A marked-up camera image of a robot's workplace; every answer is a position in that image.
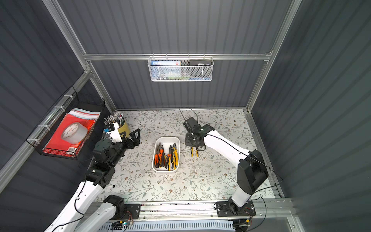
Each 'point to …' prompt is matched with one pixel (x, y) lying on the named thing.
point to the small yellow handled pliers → (192, 152)
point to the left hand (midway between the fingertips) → (133, 131)
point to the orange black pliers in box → (162, 155)
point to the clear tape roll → (73, 133)
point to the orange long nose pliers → (158, 157)
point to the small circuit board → (118, 225)
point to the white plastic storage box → (166, 157)
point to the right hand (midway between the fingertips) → (190, 143)
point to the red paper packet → (55, 145)
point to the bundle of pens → (117, 117)
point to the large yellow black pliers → (175, 159)
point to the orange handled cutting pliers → (169, 156)
